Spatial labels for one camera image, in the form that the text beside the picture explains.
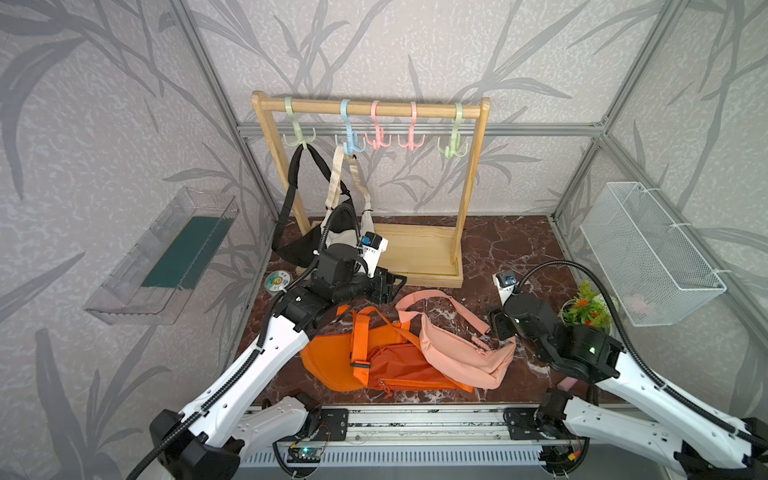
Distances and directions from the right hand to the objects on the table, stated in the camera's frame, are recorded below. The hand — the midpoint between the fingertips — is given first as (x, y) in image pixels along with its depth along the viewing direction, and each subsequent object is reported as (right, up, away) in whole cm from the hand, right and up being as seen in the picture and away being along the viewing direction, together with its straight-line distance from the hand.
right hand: (494, 300), depth 72 cm
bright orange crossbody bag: (-40, -18, +9) cm, 45 cm away
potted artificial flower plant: (+26, -3, +5) cm, 27 cm away
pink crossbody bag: (-3, -17, +3) cm, 18 cm away
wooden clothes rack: (-15, +10, +35) cm, 40 cm away
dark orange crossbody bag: (-27, -16, +5) cm, 32 cm away
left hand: (-23, +6, -2) cm, 24 cm away
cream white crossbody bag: (-36, +22, +36) cm, 55 cm away
